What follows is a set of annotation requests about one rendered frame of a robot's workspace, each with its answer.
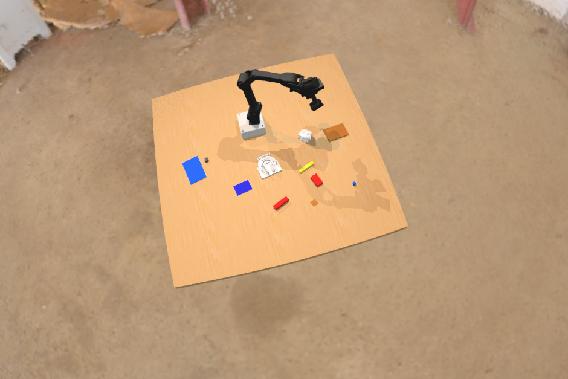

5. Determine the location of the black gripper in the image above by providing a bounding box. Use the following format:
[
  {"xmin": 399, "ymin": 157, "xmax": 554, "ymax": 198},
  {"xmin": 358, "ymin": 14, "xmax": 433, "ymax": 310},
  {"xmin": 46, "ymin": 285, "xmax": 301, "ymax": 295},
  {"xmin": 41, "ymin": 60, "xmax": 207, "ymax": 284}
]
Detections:
[{"xmin": 301, "ymin": 90, "xmax": 324, "ymax": 111}]

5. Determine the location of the yellow flat bar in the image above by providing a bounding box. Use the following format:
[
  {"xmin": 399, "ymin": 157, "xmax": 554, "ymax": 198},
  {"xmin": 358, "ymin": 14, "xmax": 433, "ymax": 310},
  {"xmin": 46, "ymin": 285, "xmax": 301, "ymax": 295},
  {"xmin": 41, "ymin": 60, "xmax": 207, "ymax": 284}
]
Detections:
[{"xmin": 299, "ymin": 161, "xmax": 314, "ymax": 173}]

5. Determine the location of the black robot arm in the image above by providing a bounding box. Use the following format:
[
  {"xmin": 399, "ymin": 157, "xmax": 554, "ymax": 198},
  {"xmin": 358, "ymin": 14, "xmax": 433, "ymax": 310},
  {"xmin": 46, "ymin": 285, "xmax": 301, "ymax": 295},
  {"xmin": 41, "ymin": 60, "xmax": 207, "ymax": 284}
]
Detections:
[{"xmin": 237, "ymin": 69, "xmax": 324, "ymax": 125}]

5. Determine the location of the red rectangular block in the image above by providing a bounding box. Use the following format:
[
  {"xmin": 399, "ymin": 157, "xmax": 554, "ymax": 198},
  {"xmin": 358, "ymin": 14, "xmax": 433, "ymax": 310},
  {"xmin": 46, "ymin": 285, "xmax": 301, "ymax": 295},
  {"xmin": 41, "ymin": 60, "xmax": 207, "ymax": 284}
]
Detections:
[
  {"xmin": 311, "ymin": 174, "xmax": 323, "ymax": 187},
  {"xmin": 273, "ymin": 197, "xmax": 289, "ymax": 210}
]

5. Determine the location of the blue flat rectangular plate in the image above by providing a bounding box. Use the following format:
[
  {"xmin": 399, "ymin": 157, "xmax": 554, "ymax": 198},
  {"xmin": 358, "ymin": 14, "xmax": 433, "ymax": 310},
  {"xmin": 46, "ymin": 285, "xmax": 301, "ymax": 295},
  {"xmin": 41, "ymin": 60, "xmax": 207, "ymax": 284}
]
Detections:
[
  {"xmin": 233, "ymin": 180, "xmax": 252, "ymax": 195},
  {"xmin": 182, "ymin": 156, "xmax": 206, "ymax": 185}
]

